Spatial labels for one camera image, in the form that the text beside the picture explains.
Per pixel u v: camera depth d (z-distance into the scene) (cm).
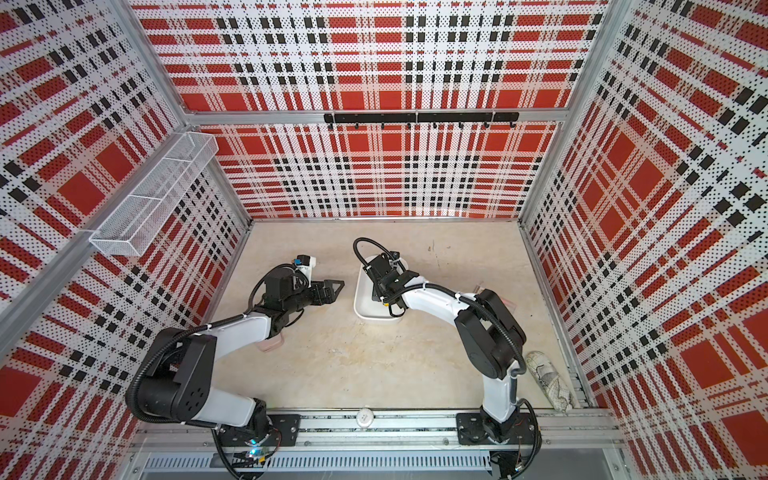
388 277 71
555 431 75
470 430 74
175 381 44
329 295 82
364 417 75
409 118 88
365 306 97
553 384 78
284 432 74
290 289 74
